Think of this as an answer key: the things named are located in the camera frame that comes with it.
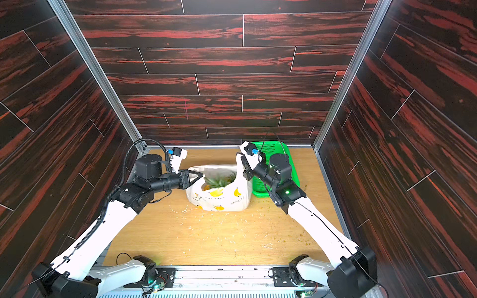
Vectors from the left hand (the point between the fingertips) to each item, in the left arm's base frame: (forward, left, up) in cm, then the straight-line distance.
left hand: (203, 175), depth 69 cm
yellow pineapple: (+3, -5, -7) cm, 9 cm away
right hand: (+8, -15, +5) cm, 18 cm away
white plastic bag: (-2, -13, -13) cm, 18 cm away
